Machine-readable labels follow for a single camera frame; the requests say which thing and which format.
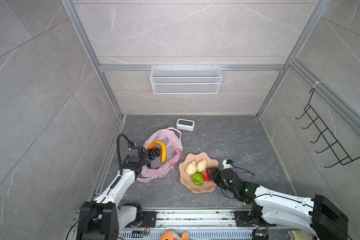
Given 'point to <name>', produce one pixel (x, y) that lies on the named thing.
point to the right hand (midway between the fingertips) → (207, 171)
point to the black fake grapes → (152, 153)
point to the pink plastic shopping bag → (171, 137)
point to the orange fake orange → (152, 145)
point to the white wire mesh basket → (185, 80)
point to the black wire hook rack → (334, 146)
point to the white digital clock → (184, 124)
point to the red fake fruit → (205, 175)
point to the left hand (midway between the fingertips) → (142, 153)
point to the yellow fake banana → (164, 150)
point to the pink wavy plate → (186, 179)
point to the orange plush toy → (171, 235)
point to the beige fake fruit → (191, 168)
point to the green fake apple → (198, 179)
